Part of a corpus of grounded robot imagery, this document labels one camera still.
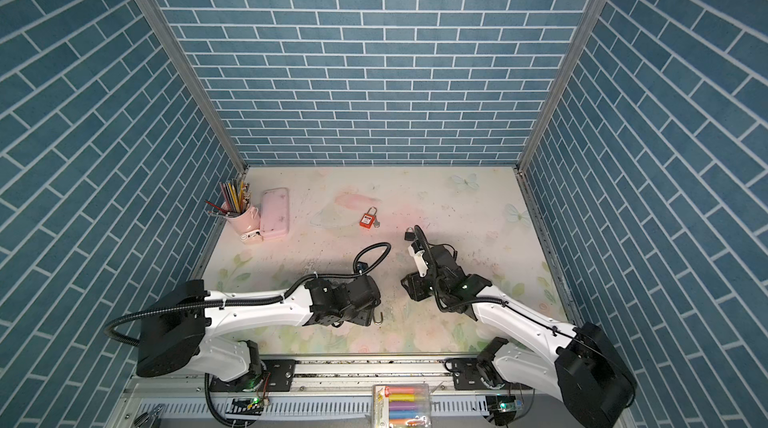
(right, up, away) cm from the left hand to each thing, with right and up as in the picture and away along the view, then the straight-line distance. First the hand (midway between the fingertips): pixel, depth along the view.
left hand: (367, 312), depth 82 cm
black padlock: (+12, +18, +19) cm, 29 cm away
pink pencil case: (-36, +26, +23) cm, 50 cm away
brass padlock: (+4, -2, +1) cm, 4 cm away
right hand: (+10, +9, +2) cm, 14 cm away
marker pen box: (+10, -16, -13) cm, 23 cm away
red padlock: (-2, +24, +21) cm, 31 cm away
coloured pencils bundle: (-44, +31, +15) cm, 56 cm away
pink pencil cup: (-41, +23, +15) cm, 50 cm away
